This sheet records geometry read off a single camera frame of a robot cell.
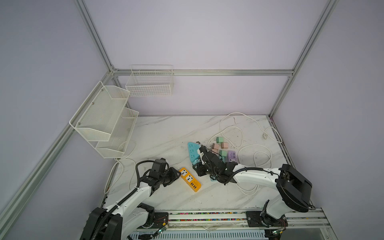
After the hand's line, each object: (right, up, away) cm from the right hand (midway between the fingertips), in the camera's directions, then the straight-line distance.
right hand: (193, 166), depth 82 cm
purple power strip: (+25, +4, +12) cm, 28 cm away
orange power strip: (+1, -10, 0) cm, 10 cm away
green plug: (+20, +5, +14) cm, 24 cm away
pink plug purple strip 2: (+14, +7, +16) cm, 23 cm away
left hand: (-8, -6, +2) cm, 10 cm away
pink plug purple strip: (+15, +9, +19) cm, 26 cm away
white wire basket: (-28, +53, +13) cm, 61 cm away
